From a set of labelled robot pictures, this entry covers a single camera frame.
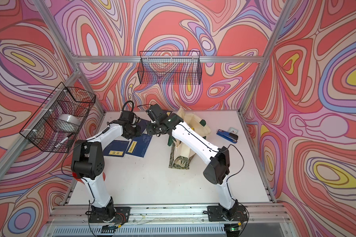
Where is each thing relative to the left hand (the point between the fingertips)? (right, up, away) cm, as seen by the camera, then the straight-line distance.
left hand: (141, 132), depth 98 cm
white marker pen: (-33, -4, -27) cm, 43 cm away
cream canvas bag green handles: (+26, -12, -13) cm, 32 cm away
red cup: (-28, -20, -24) cm, 42 cm away
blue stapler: (+60, -3, +4) cm, 60 cm away
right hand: (+10, +1, -18) cm, 21 cm away
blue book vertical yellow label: (-2, -9, +1) cm, 10 cm away
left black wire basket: (-38, +4, -31) cm, 49 cm away
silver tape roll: (-29, +6, -27) cm, 40 cm away
